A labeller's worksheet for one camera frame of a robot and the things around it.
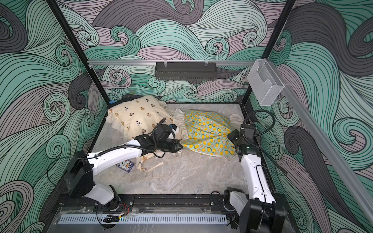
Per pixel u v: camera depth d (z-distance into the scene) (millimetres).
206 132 887
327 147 511
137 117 898
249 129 603
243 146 568
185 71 951
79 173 420
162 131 613
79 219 697
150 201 745
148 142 581
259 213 376
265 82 779
